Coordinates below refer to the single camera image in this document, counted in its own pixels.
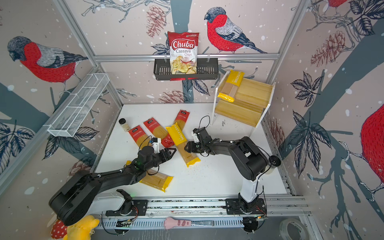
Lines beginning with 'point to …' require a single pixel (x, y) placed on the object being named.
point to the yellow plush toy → (81, 230)
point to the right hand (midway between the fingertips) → (185, 151)
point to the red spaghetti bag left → (141, 138)
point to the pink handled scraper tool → (169, 222)
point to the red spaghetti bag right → (181, 118)
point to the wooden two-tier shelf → (251, 102)
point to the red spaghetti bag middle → (159, 131)
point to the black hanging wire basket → (206, 69)
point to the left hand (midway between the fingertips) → (174, 151)
